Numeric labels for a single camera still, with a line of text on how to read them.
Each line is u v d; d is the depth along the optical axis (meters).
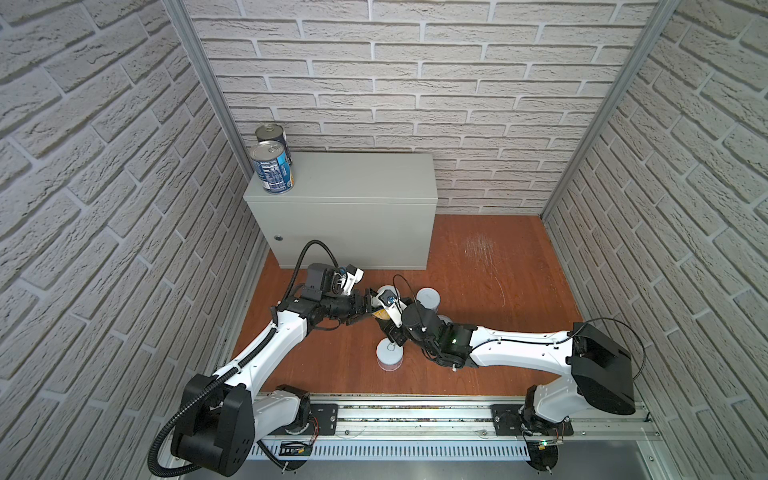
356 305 0.70
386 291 0.93
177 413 0.37
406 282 1.01
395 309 0.65
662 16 0.70
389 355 0.79
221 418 0.39
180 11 0.69
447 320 0.87
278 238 0.90
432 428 0.73
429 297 0.90
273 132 0.77
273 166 0.71
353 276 0.76
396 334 0.69
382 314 0.67
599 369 0.43
